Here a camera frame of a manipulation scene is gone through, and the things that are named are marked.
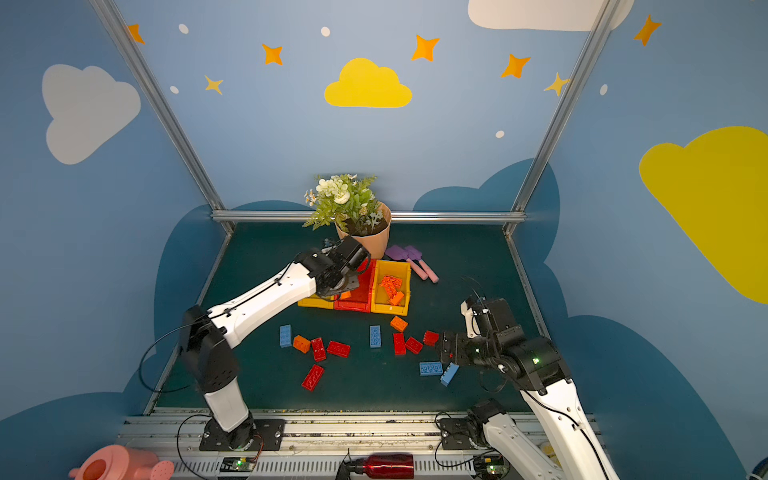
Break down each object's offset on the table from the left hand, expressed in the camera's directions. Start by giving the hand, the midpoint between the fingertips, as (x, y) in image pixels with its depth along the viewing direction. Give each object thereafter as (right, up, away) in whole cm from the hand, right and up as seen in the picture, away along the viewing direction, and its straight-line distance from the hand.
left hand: (351, 283), depth 84 cm
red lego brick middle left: (-4, -20, +3) cm, 21 cm away
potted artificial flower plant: (-1, +24, +7) cm, 25 cm away
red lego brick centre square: (+18, -19, +4) cm, 27 cm away
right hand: (+27, -13, -15) cm, 33 cm away
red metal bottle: (+10, -40, -17) cm, 45 cm away
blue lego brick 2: (+7, -17, +7) cm, 20 cm away
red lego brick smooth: (+24, -18, +6) cm, 30 cm away
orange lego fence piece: (+12, -2, +17) cm, 21 cm away
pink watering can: (-46, -35, -23) cm, 63 cm away
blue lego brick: (-21, -17, +6) cm, 28 cm away
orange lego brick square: (+14, -14, +9) cm, 21 cm away
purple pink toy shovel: (+15, +9, +28) cm, 33 cm away
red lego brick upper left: (-10, -20, +4) cm, 23 cm away
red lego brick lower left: (-11, -27, -1) cm, 29 cm away
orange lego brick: (-15, -19, +4) cm, 25 cm away
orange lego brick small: (+14, -6, +11) cm, 19 cm away
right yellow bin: (+8, -7, +13) cm, 17 cm away
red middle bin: (+2, -6, +9) cm, 11 cm away
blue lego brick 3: (+23, -25, 0) cm, 34 cm away
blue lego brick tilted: (+28, -25, -2) cm, 38 cm away
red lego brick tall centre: (+14, -19, +5) cm, 24 cm away
